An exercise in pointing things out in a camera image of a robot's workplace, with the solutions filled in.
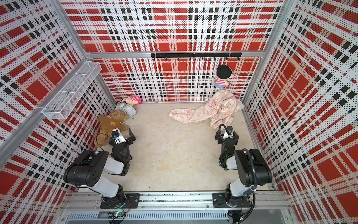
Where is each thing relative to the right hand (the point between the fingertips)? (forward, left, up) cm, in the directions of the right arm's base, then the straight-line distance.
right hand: (228, 129), depth 91 cm
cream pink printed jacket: (+19, 0, -4) cm, 20 cm away
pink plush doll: (+32, +73, -3) cm, 80 cm away
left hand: (-2, +67, +4) cm, 67 cm away
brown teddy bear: (+7, +84, -1) cm, 85 cm away
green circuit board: (-46, +64, -7) cm, 79 cm away
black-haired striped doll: (+31, +2, +23) cm, 39 cm away
